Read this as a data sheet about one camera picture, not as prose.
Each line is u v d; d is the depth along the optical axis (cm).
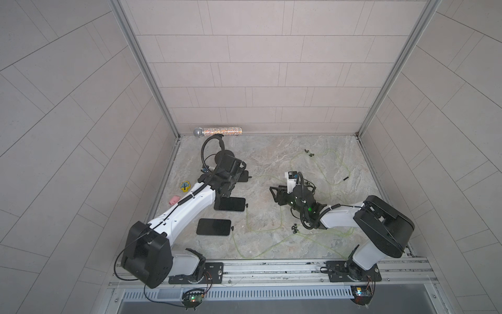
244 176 98
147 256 39
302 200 65
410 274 71
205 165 71
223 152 99
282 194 75
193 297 64
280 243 79
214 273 71
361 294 68
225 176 61
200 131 87
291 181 77
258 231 81
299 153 109
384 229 43
